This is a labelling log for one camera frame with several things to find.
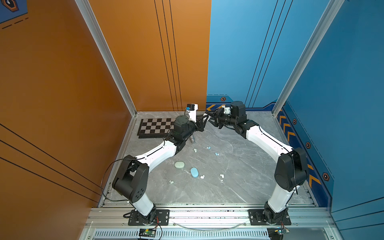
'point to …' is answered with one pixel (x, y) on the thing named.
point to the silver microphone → (192, 139)
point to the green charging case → (179, 164)
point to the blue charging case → (194, 172)
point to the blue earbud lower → (216, 154)
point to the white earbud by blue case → (202, 177)
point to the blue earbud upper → (209, 147)
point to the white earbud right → (222, 175)
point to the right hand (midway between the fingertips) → (204, 114)
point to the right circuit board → (277, 233)
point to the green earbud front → (171, 182)
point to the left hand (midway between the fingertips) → (207, 114)
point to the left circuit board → (147, 232)
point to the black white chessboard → (155, 128)
